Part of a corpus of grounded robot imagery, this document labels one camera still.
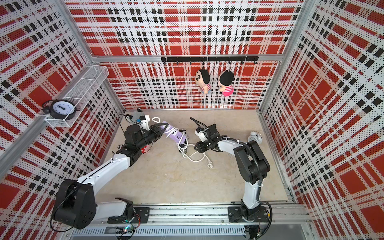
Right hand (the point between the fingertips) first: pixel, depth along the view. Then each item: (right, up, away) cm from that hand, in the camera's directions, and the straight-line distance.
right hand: (200, 145), depth 95 cm
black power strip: (-11, +9, +6) cm, 15 cm away
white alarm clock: (+36, +6, 0) cm, 36 cm away
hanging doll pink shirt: (+17, +42, +1) cm, 45 cm away
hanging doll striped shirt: (+2, +42, -5) cm, 43 cm away
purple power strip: (-14, +9, -15) cm, 22 cm away
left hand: (-16, +14, -15) cm, 26 cm away
